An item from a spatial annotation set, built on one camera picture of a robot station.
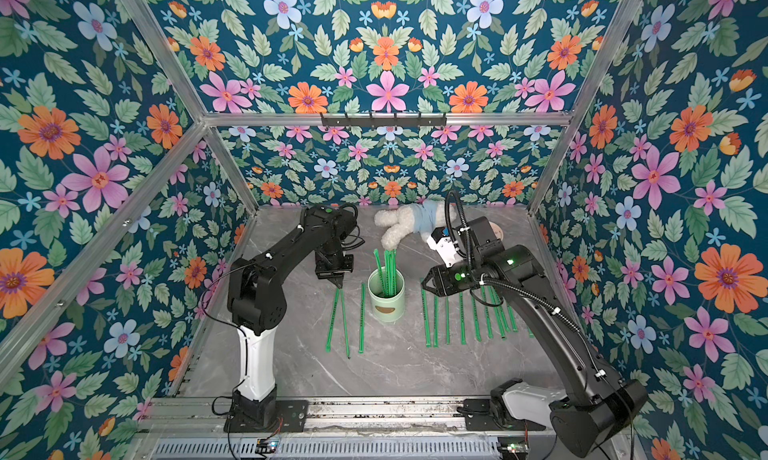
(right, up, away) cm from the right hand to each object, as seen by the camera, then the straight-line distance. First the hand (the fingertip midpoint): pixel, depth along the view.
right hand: (435, 276), depth 70 cm
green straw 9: (+24, -14, +23) cm, 36 cm away
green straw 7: (+18, -17, +20) cm, 32 cm away
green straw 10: (+26, -16, +21) cm, 37 cm away
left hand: (-24, -5, +17) cm, 30 cm away
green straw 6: (+10, -17, +21) cm, 29 cm away
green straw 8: (+22, -19, +19) cm, 34 cm away
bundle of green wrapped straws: (-12, -1, +15) cm, 19 cm away
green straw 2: (+2, -17, +21) cm, 27 cm away
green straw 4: (-25, -16, +17) cm, 34 cm away
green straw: (-1, -16, +21) cm, 27 cm away
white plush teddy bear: (-7, +15, +35) cm, 39 cm away
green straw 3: (-30, -17, +21) cm, 40 cm away
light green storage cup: (-13, -11, +14) cm, 22 cm away
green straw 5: (-20, -17, +21) cm, 34 cm away
